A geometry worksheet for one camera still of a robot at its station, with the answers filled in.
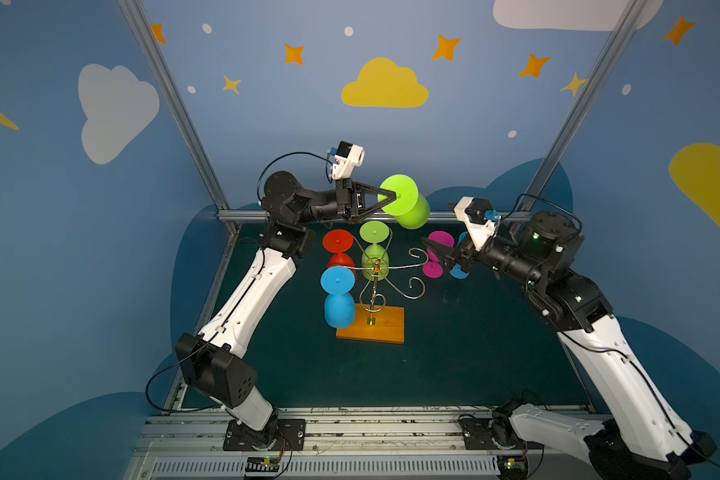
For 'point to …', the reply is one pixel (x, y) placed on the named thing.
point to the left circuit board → (262, 464)
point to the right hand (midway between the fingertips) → (444, 216)
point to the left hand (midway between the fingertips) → (392, 195)
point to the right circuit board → (512, 466)
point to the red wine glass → (339, 242)
